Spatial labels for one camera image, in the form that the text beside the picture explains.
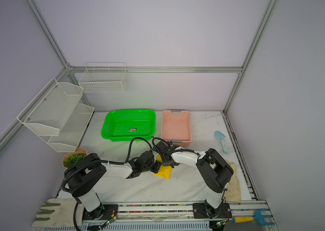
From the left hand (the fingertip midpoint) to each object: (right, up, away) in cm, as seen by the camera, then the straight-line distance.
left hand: (160, 164), depth 90 cm
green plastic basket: (-29, +25, +21) cm, 43 cm away
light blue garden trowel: (+44, +17, +14) cm, 49 cm away
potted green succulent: (-50, +6, -10) cm, 52 cm away
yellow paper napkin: (+3, -3, -3) cm, 5 cm away
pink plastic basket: (+11, +24, +23) cm, 35 cm away
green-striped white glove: (-52, -20, -17) cm, 58 cm away
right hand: (+5, +2, +1) cm, 5 cm away
